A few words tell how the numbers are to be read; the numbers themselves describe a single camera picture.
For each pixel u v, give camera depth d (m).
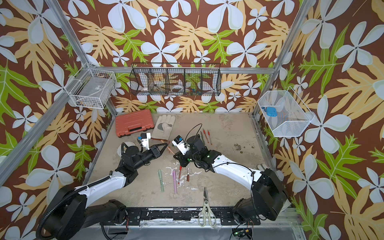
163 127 1.11
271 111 0.85
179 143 0.69
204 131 1.09
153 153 0.70
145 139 0.73
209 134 1.07
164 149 0.77
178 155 0.78
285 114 0.84
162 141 0.79
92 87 0.86
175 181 0.86
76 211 0.41
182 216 0.75
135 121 1.08
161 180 0.86
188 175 0.88
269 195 0.42
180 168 0.91
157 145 0.74
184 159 0.70
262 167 0.91
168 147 0.78
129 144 1.02
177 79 0.98
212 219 0.74
